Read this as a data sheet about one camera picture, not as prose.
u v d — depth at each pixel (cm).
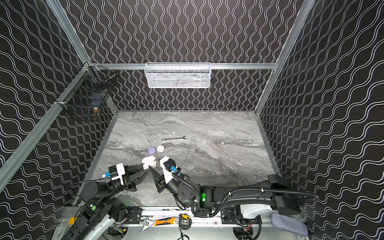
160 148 98
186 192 43
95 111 83
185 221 70
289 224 70
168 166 49
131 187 55
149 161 59
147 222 72
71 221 73
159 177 52
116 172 50
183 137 104
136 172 60
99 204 53
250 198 43
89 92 95
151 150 97
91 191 50
